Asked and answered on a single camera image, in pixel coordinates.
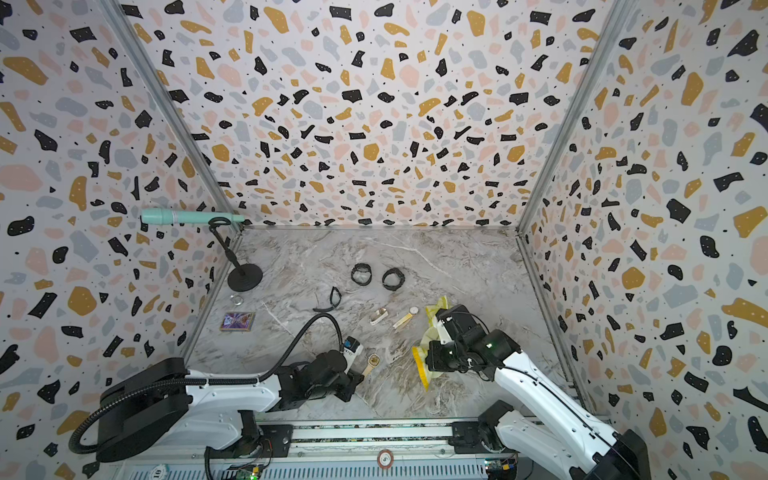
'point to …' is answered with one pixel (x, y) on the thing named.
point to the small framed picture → (237, 321)
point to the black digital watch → (397, 271)
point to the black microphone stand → (245, 278)
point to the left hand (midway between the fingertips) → (372, 380)
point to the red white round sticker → (385, 459)
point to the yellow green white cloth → (430, 334)
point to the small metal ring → (232, 296)
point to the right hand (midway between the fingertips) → (430, 360)
